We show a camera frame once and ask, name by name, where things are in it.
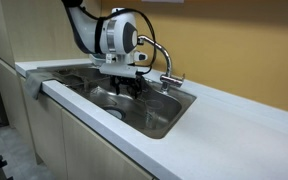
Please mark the stainless steel sink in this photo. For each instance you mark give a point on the stainless steel sink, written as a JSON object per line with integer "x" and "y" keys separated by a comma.
{"x": 130, "y": 113}

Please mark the beige cabinet side panel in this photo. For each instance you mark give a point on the beige cabinet side panel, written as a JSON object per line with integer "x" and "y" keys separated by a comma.
{"x": 10, "y": 100}

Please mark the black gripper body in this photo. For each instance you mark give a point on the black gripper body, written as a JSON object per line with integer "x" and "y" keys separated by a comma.
{"x": 126, "y": 81}

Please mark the gray cloth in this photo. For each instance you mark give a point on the gray cloth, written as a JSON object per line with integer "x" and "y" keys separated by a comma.
{"x": 34, "y": 85}

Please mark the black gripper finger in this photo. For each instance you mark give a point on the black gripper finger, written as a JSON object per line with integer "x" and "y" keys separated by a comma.
{"x": 117, "y": 89}
{"x": 137, "y": 90}

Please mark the white wrist mount plate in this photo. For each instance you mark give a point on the white wrist mount plate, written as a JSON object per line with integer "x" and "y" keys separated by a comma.
{"x": 117, "y": 69}

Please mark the beige cabinet door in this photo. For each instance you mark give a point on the beige cabinet door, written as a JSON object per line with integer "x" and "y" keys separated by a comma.
{"x": 90, "y": 153}
{"x": 47, "y": 133}

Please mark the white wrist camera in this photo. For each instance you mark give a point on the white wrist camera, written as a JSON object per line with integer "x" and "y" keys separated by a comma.
{"x": 140, "y": 56}

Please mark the round sink drain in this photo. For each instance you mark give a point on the round sink drain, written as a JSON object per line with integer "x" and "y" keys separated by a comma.
{"x": 115, "y": 113}

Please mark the chrome gooseneck faucet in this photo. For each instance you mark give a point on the chrome gooseneck faucet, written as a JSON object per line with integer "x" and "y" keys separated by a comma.
{"x": 170, "y": 80}

